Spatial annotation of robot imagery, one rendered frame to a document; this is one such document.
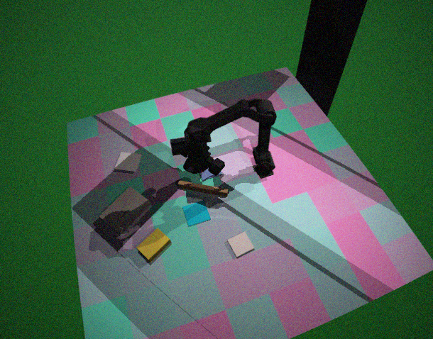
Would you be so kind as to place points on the orange flat bar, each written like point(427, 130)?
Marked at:
point(203, 188)

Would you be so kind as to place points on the yellow rectangular block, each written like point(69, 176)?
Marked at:
point(153, 244)

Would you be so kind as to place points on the beige square block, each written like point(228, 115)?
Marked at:
point(240, 244)

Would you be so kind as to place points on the beige flat rectangular block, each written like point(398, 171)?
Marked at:
point(124, 210)

